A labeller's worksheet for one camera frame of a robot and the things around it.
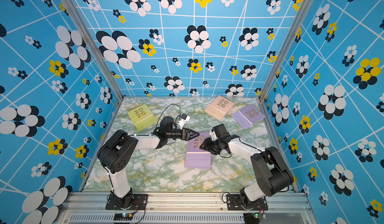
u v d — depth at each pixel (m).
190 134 0.79
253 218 0.69
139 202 0.72
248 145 0.54
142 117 1.07
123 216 0.72
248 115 1.08
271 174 0.44
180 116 0.83
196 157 0.87
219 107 1.12
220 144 0.70
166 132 0.75
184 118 0.83
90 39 0.85
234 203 0.72
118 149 0.53
